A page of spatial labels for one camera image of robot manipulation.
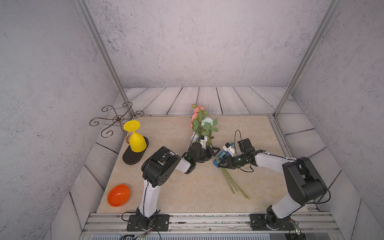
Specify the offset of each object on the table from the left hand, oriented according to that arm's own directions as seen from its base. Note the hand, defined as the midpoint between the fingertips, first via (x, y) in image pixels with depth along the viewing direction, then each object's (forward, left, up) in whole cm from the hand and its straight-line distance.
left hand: (223, 151), depth 88 cm
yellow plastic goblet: (-3, +45, +13) cm, 47 cm away
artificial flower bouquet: (+15, +10, +5) cm, 19 cm away
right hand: (-7, +2, -4) cm, 8 cm away
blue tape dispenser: (0, +1, -4) cm, 4 cm away
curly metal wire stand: (-2, +58, +21) cm, 62 cm away
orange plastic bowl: (-21, +57, -9) cm, 62 cm away
